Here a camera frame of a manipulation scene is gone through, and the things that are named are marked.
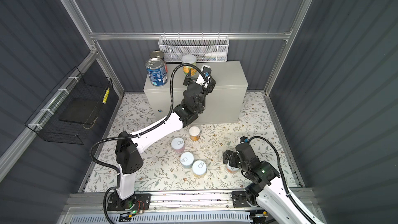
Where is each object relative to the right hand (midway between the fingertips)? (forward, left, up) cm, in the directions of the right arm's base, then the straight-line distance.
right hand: (232, 157), depth 79 cm
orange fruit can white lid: (+16, +20, -2) cm, 26 cm away
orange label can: (-5, 0, -4) cm, 6 cm away
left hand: (+28, +16, +32) cm, 45 cm away
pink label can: (+8, +29, -3) cm, 31 cm away
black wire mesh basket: (+11, +78, +23) cm, 82 cm away
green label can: (-1, +24, -2) cm, 24 cm away
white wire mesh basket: (+85, +14, +12) cm, 87 cm away
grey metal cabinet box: (+24, +38, +19) cm, 49 cm away
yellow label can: (-5, +17, -3) cm, 18 cm away
